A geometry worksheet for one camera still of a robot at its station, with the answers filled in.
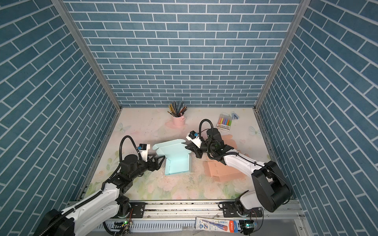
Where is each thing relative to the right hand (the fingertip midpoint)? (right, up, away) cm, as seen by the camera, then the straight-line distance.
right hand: (186, 144), depth 81 cm
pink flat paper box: (+19, -17, +6) cm, 26 cm away
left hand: (-15, -7, +1) cm, 16 cm away
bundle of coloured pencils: (-8, +21, +24) cm, 33 cm away
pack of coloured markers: (+27, +12, +30) cm, 42 cm away
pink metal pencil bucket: (-7, +12, +25) cm, 29 cm away
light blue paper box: (-6, -7, +3) cm, 9 cm away
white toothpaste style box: (+18, -36, -12) cm, 42 cm away
